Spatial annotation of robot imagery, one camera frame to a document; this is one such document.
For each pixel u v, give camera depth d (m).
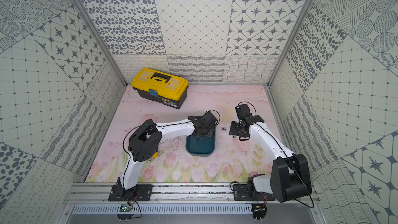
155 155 0.58
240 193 0.73
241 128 0.61
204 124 0.73
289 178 0.41
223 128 0.96
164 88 0.96
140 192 0.73
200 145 0.86
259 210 0.73
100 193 0.75
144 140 0.54
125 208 0.72
